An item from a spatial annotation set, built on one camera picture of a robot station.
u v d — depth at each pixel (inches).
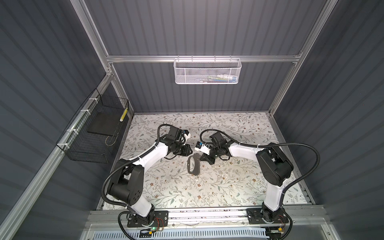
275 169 19.7
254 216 28.5
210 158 32.4
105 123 30.8
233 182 33.8
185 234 30.3
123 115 32.1
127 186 17.7
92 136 28.3
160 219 28.5
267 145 21.7
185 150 30.9
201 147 32.1
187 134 32.5
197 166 35.9
